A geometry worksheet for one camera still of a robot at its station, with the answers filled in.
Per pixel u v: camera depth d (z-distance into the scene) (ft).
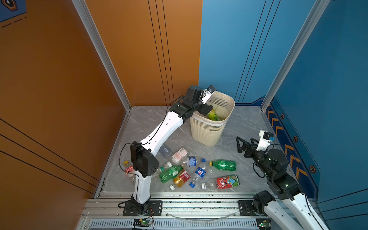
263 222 2.33
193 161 2.75
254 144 1.95
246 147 2.02
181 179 2.54
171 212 2.38
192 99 1.93
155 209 2.39
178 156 2.86
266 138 1.90
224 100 2.94
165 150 2.93
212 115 3.14
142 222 2.32
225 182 2.50
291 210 1.50
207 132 2.65
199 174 2.64
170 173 2.64
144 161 1.56
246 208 2.39
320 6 2.28
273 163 1.65
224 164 2.72
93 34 2.55
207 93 2.18
